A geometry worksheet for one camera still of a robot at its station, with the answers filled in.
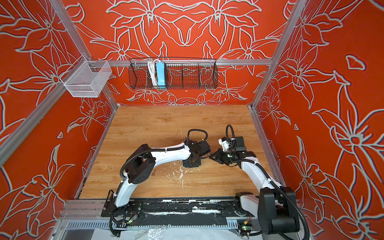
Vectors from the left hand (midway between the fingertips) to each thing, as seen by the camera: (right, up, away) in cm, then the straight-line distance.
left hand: (196, 164), depth 88 cm
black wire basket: (-10, +58, +10) cm, 59 cm away
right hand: (+7, +6, -6) cm, 12 cm away
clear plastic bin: (-69, +53, +3) cm, 87 cm away
